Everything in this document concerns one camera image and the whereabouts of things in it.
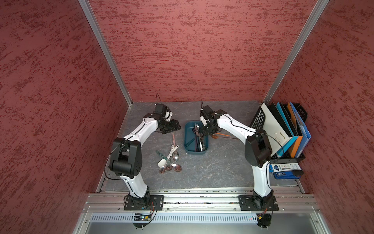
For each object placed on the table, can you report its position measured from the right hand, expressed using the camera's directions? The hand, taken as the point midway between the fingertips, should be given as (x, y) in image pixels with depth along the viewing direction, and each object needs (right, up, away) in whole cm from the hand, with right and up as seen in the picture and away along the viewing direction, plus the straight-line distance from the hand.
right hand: (206, 134), depth 93 cm
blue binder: (+46, +3, -25) cm, 52 cm away
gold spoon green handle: (-11, -6, +4) cm, 13 cm away
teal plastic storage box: (-11, -4, +5) cm, 13 cm away
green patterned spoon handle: (-26, -15, -4) cm, 30 cm away
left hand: (-20, +3, -3) cm, 21 cm away
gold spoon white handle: (-4, -8, 0) cm, 9 cm away
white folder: (+34, +2, -22) cm, 40 cm away
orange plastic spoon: (+7, -2, +6) cm, 10 cm away
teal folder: (+39, -5, -19) cm, 44 cm away
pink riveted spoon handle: (-22, -4, +4) cm, 23 cm away
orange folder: (+48, -8, -14) cm, 50 cm away
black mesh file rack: (+31, +8, -7) cm, 33 cm away
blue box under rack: (+46, -20, -10) cm, 51 cm away
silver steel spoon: (-6, +2, +6) cm, 9 cm away
